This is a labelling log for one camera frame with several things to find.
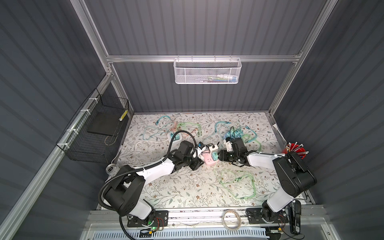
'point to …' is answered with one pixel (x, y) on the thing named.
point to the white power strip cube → (177, 139)
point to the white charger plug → (215, 149)
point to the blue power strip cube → (233, 133)
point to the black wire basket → (94, 134)
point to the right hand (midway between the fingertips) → (221, 156)
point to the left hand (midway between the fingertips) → (200, 158)
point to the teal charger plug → (215, 155)
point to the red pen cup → (298, 149)
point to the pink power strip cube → (208, 159)
